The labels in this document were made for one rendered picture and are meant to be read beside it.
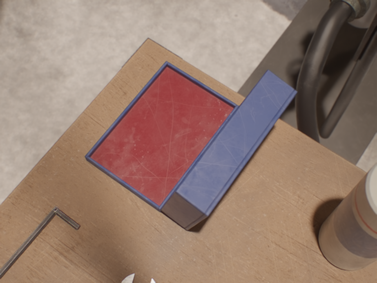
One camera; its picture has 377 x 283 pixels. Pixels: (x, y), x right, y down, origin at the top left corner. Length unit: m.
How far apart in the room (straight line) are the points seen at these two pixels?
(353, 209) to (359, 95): 0.78
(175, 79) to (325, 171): 0.21
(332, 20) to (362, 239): 0.37
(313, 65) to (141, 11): 0.65
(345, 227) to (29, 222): 0.34
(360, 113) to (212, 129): 0.64
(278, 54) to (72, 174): 0.74
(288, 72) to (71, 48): 0.51
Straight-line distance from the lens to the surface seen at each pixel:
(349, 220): 0.51
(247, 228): 0.61
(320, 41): 0.77
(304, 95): 0.78
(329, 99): 1.23
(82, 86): 1.24
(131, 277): 0.59
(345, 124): 1.21
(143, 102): 0.66
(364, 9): 0.82
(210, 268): 0.60
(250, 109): 0.53
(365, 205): 0.46
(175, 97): 0.66
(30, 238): 0.62
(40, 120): 1.22
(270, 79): 0.55
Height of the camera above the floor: 1.06
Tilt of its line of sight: 66 degrees down
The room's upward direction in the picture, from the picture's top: straight up
